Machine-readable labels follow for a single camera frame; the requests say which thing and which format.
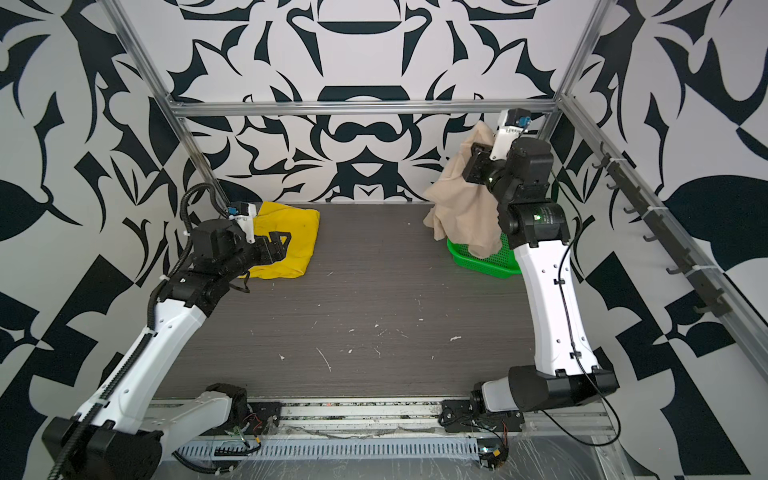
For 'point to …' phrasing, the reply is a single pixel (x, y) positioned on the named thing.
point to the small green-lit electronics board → (492, 452)
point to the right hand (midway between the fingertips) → (476, 141)
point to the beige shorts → (462, 210)
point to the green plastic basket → (502, 264)
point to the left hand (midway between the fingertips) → (277, 230)
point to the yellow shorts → (303, 226)
